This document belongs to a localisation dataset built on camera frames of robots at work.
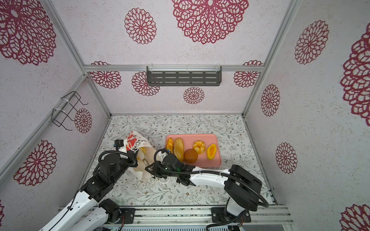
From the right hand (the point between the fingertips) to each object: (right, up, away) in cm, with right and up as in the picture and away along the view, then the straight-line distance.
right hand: (144, 168), depth 72 cm
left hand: (-4, +8, +4) cm, 9 cm away
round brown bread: (+24, +3, +18) cm, 30 cm away
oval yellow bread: (+38, +5, +22) cm, 44 cm away
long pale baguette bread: (+17, +6, +22) cm, 29 cm away
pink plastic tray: (+24, +11, +31) cm, 41 cm away
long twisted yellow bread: (+10, +8, +27) cm, 30 cm away
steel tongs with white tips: (-1, +3, +7) cm, 7 cm away
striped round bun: (+31, +8, +25) cm, 40 cm away
